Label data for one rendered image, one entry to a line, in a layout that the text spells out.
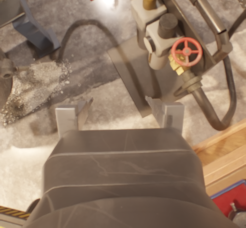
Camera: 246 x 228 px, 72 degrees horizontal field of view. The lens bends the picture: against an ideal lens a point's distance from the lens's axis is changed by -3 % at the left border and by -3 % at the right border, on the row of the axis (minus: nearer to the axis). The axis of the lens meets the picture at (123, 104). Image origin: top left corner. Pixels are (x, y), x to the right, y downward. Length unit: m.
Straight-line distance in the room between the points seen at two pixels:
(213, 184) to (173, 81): 0.59
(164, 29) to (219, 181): 0.39
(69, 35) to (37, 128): 0.56
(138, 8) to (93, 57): 0.53
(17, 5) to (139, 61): 0.63
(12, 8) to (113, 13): 0.51
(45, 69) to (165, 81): 0.68
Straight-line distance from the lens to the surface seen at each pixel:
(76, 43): 1.08
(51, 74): 1.07
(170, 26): 0.47
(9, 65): 0.60
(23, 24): 0.95
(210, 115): 0.52
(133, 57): 0.97
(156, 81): 0.93
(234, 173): 0.50
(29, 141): 1.09
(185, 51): 0.45
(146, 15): 0.54
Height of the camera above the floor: 0.91
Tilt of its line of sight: 81 degrees down
